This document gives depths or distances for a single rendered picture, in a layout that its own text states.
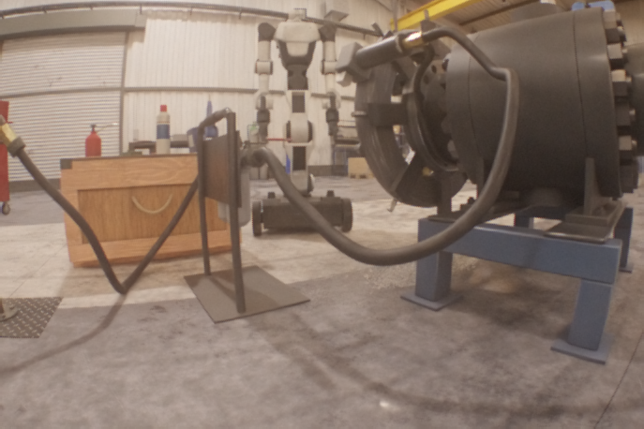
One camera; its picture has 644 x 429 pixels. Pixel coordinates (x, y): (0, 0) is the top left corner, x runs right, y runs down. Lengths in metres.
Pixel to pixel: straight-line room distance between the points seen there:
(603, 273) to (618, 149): 0.31
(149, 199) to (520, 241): 1.34
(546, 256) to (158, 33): 9.88
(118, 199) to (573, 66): 1.60
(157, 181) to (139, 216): 0.17
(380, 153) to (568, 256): 0.71
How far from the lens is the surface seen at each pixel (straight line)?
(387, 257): 0.58
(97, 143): 1.53
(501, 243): 0.83
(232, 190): 0.85
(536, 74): 0.92
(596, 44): 0.91
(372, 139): 1.14
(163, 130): 1.53
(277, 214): 1.88
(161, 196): 1.47
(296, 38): 2.21
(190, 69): 9.72
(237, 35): 10.27
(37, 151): 9.93
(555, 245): 0.78
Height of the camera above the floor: 0.41
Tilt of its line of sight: 4 degrees down
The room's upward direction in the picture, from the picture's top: 1 degrees counter-clockwise
